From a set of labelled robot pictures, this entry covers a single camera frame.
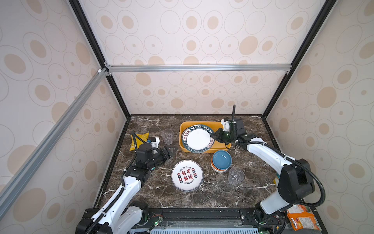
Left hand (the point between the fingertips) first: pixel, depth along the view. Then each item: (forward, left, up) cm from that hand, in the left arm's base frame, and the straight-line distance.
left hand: (178, 149), depth 76 cm
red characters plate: (-6, -4, -20) cm, 21 cm away
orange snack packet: (-28, -61, -17) cm, 69 cm away
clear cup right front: (-6, -33, -20) cm, 39 cm away
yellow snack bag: (+19, +26, -16) cm, 36 cm away
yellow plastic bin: (+3, -21, -2) cm, 22 cm away
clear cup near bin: (+23, +10, -19) cm, 32 cm away
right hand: (+12, -18, -3) cm, 22 cm away
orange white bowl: (-4, -20, -15) cm, 25 cm away
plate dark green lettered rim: (+11, -11, -7) cm, 17 cm away
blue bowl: (+1, -25, -14) cm, 29 cm away
